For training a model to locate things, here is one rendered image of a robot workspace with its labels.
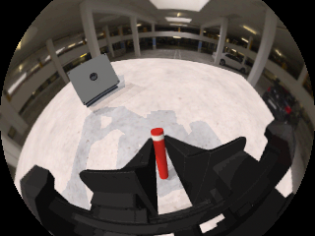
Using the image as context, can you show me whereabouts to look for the red peg with white band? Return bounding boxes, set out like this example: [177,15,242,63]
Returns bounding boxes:
[151,127,169,180]

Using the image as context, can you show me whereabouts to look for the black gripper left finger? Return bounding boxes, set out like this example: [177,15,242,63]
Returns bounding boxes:
[79,138,158,215]

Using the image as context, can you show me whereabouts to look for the grey sloped panel with hole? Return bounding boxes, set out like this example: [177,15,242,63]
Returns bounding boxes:
[67,54,121,107]

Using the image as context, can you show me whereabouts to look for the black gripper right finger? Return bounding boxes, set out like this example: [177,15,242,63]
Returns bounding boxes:
[164,135,247,206]

